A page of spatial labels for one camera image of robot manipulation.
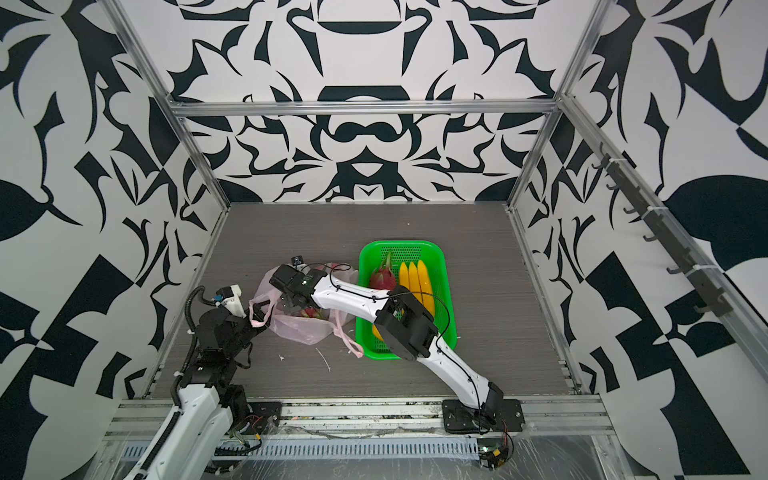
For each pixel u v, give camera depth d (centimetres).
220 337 63
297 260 83
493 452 71
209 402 57
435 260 96
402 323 57
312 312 87
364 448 71
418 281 94
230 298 74
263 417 73
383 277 90
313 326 82
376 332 85
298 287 67
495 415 64
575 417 78
